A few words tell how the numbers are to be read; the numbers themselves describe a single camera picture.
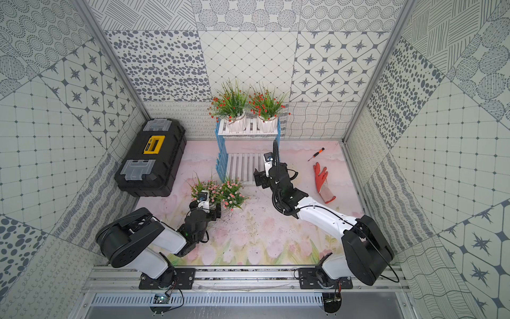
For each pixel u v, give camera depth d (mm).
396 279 389
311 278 738
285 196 625
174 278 676
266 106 749
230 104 783
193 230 677
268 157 702
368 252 418
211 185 847
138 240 457
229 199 792
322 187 985
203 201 761
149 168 858
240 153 1131
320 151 1157
